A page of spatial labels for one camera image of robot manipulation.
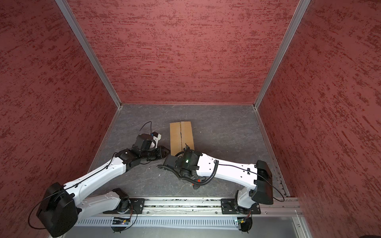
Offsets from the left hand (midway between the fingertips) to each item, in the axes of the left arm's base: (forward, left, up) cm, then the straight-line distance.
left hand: (169, 155), depth 81 cm
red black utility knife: (-18, -15, +6) cm, 24 cm away
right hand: (-14, -14, +4) cm, 20 cm away
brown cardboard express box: (+10, -6, +5) cm, 13 cm away
